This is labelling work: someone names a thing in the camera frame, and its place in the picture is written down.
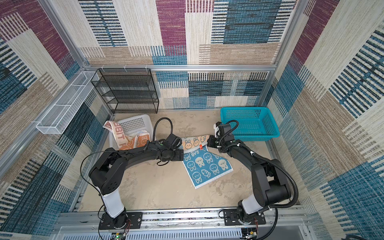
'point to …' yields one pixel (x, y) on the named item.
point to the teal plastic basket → (255, 124)
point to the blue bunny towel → (203, 167)
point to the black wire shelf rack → (127, 90)
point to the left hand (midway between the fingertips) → (179, 155)
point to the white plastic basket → (142, 122)
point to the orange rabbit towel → (126, 142)
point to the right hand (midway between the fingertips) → (207, 142)
